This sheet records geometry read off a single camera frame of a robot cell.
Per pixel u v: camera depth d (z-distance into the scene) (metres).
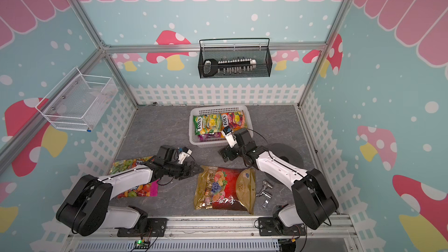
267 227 0.74
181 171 0.76
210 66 0.90
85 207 0.43
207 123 0.99
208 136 1.00
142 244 0.73
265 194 0.81
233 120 1.01
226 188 0.81
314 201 0.42
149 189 0.83
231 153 0.76
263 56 0.94
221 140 1.03
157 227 0.75
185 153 0.83
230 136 0.76
